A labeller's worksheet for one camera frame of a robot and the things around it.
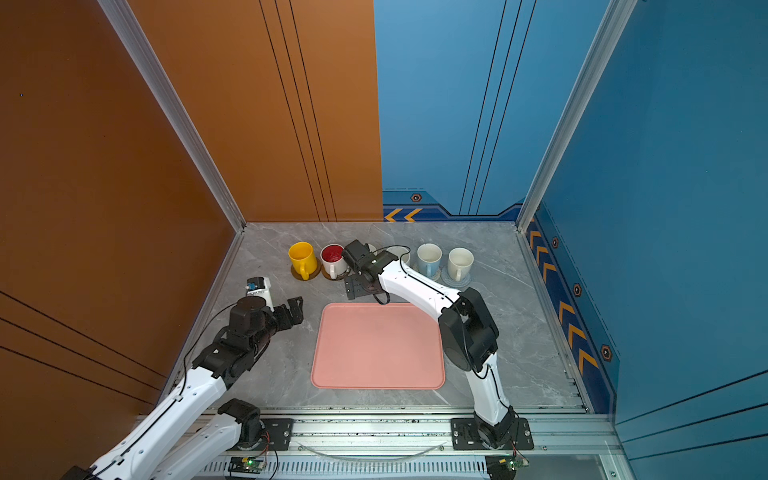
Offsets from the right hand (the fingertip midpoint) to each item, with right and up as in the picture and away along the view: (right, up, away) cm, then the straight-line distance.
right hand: (363, 288), depth 90 cm
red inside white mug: (-12, +9, +12) cm, 20 cm away
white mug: (+32, +8, +10) cm, 34 cm away
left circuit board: (-26, -40, -19) cm, 51 cm away
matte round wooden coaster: (-19, +3, +14) cm, 24 cm away
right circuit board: (+35, -40, -20) cm, 57 cm away
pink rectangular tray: (+5, -17, -2) cm, 18 cm away
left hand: (-19, -2, -9) cm, 22 cm away
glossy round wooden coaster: (-10, +2, +12) cm, 15 cm away
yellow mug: (-21, +9, +7) cm, 23 cm away
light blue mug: (+21, +9, +13) cm, 27 cm away
